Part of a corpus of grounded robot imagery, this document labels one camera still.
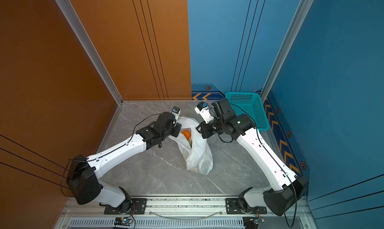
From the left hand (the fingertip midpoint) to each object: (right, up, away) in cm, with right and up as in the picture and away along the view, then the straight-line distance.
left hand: (178, 121), depth 82 cm
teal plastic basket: (+52, +12, +34) cm, 63 cm away
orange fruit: (+4, -8, +12) cm, 15 cm away
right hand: (+10, -3, -13) cm, 17 cm away
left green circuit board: (-25, -47, -11) cm, 55 cm away
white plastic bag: (+11, -16, -14) cm, 24 cm away
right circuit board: (+37, -47, -12) cm, 61 cm away
